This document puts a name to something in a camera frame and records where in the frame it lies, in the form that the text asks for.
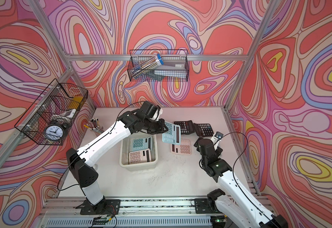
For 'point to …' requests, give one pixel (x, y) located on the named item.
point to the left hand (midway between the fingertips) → (169, 129)
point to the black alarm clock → (55, 131)
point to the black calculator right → (204, 129)
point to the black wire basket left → (49, 118)
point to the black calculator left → (187, 127)
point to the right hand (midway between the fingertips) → (206, 144)
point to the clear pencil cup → (93, 124)
